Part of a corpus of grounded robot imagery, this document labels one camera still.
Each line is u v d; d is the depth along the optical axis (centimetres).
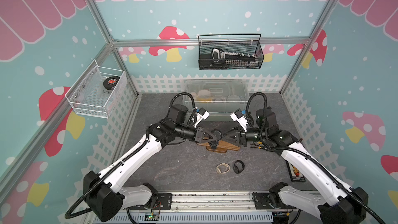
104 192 38
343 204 38
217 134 67
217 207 74
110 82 79
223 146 85
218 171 81
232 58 87
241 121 62
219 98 96
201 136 62
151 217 71
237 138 61
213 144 85
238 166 85
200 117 64
